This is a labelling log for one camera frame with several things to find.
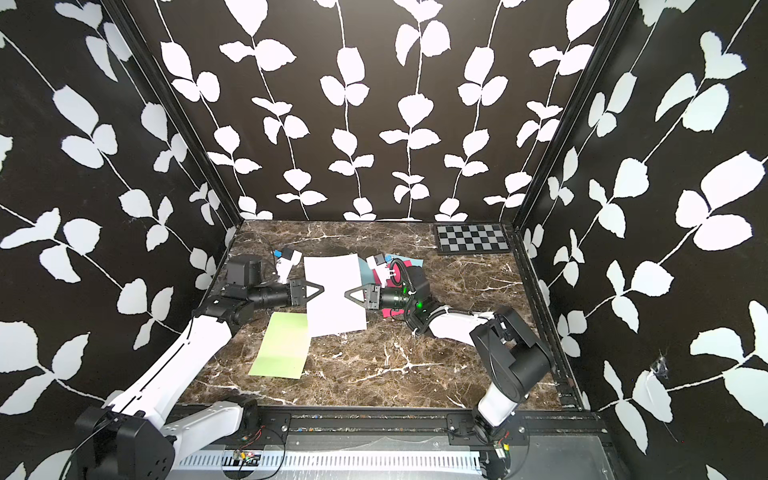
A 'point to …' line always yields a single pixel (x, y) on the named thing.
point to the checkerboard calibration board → (470, 238)
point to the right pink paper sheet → (394, 280)
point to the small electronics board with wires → (241, 458)
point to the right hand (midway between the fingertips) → (346, 297)
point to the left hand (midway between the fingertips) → (324, 287)
